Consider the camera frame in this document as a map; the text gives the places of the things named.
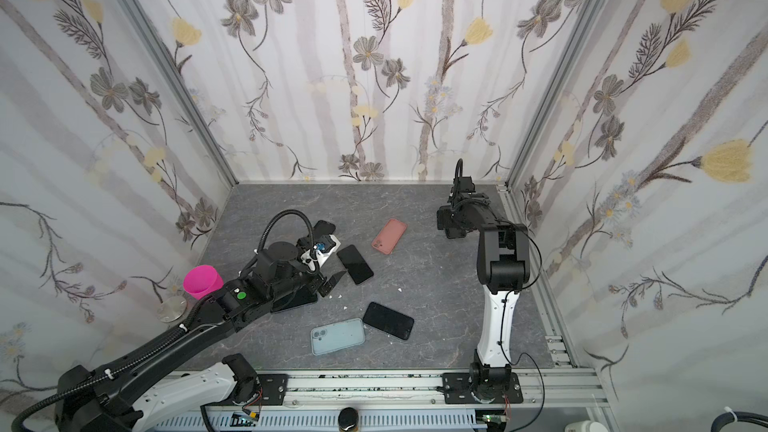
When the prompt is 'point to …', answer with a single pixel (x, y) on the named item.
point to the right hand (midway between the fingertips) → (450, 215)
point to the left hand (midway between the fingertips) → (329, 247)
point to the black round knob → (348, 418)
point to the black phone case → (323, 228)
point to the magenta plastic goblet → (202, 280)
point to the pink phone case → (389, 236)
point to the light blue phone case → (337, 336)
